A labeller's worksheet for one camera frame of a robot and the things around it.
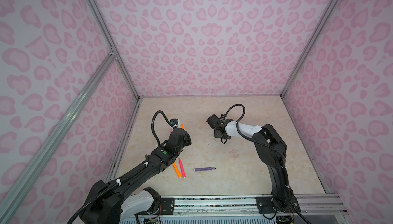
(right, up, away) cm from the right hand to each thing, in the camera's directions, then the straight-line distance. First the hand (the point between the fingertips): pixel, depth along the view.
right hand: (222, 132), depth 99 cm
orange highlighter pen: (-26, +3, +2) cm, 26 cm away
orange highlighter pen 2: (-27, -18, -15) cm, 36 cm away
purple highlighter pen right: (-12, -18, -15) cm, 26 cm away
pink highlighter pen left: (-24, -18, -14) cm, 33 cm away
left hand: (-21, +4, -16) cm, 27 cm away
